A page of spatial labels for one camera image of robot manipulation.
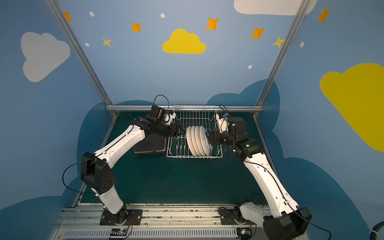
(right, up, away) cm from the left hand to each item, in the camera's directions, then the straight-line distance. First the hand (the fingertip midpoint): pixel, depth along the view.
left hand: (181, 130), depth 83 cm
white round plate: (+4, -2, +4) cm, 6 cm away
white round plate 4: (+13, -6, +6) cm, 16 cm away
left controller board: (-31, -50, -10) cm, 60 cm away
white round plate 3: (+9, -6, +3) cm, 12 cm away
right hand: (+19, 0, -8) cm, 20 cm away
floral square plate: (-21, -14, +13) cm, 29 cm away
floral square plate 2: (-22, -13, +15) cm, 30 cm away
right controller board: (+32, -51, -9) cm, 61 cm away
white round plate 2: (+7, -7, +3) cm, 11 cm away
